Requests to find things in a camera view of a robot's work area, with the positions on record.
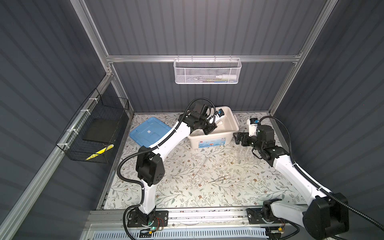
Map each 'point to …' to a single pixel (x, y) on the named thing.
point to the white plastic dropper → (219, 123)
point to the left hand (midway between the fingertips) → (214, 123)
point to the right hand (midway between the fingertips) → (243, 134)
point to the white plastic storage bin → (226, 130)
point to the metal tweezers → (222, 178)
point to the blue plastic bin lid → (149, 132)
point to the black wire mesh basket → (98, 106)
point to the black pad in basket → (101, 129)
